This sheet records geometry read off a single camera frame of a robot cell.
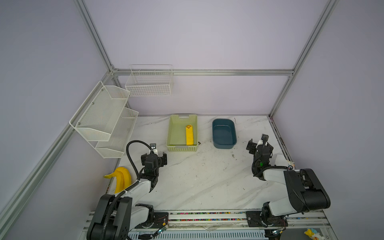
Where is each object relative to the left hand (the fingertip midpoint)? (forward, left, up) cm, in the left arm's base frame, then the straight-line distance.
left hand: (154, 154), depth 89 cm
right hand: (+7, -65, +5) cm, 65 cm away
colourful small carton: (-6, -83, -2) cm, 83 cm away
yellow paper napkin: (+20, -21, -7) cm, 30 cm away
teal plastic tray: (+19, -46, -5) cm, 50 cm away
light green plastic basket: (+16, -12, -7) cm, 21 cm away
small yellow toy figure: (-39, -80, -4) cm, 89 cm away
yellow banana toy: (-15, +15, -3) cm, 22 cm away
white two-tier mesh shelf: (+13, +28, +16) cm, 35 cm away
